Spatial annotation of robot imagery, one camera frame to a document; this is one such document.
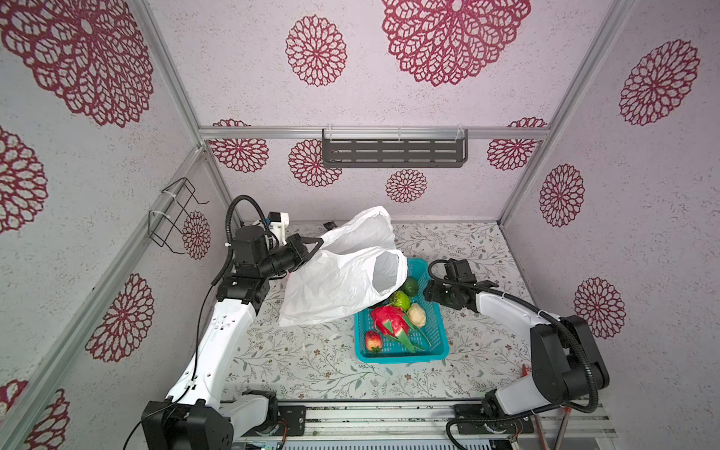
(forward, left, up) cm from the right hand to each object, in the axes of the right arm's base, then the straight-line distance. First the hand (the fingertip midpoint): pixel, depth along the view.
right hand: (433, 289), depth 93 cm
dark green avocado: (+2, +7, -3) cm, 8 cm away
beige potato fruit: (-9, +6, -1) cm, 11 cm away
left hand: (-3, +33, +27) cm, 43 cm away
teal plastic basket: (-19, +14, -6) cm, 24 cm away
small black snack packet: (+32, +38, -3) cm, 50 cm away
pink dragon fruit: (-13, +14, +3) cm, 19 cm away
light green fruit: (-4, +11, +1) cm, 12 cm away
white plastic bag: (-12, +24, +29) cm, 39 cm away
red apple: (-17, +20, -1) cm, 26 cm away
